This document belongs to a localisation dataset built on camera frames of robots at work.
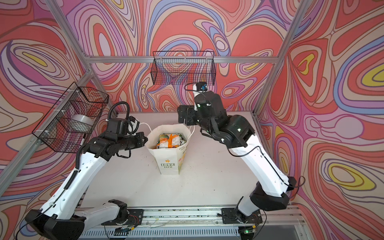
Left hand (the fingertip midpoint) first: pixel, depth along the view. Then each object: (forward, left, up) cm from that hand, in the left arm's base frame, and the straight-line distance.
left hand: (149, 137), depth 73 cm
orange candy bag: (+3, -9, -7) cm, 12 cm away
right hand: (-1, -21, +18) cm, 28 cm away
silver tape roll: (+8, +33, +6) cm, 35 cm away
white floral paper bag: (-7, -10, -11) cm, 16 cm away
